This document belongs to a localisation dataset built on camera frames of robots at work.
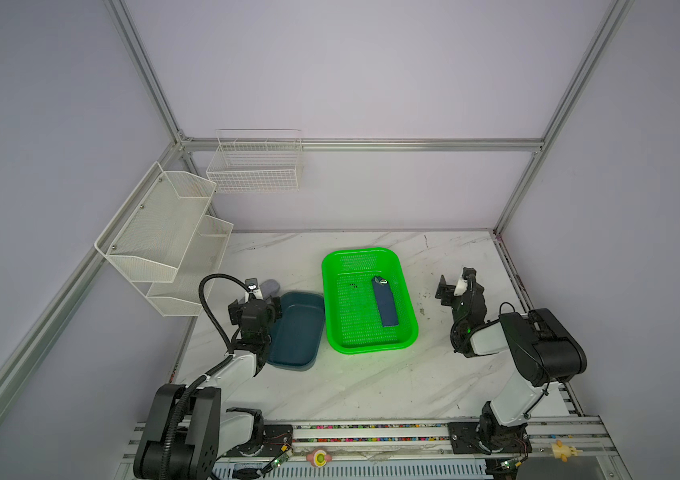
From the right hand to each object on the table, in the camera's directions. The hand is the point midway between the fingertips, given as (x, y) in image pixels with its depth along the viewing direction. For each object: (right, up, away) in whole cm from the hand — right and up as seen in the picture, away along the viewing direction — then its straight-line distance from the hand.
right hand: (456, 276), depth 93 cm
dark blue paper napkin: (-21, -9, +5) cm, 24 cm away
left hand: (-63, -7, -6) cm, 64 cm away
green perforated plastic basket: (-33, -15, 0) cm, 36 cm away
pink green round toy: (-41, -40, -26) cm, 63 cm away
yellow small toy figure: (+16, -40, -25) cm, 50 cm away
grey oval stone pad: (-61, -5, +8) cm, 62 cm away
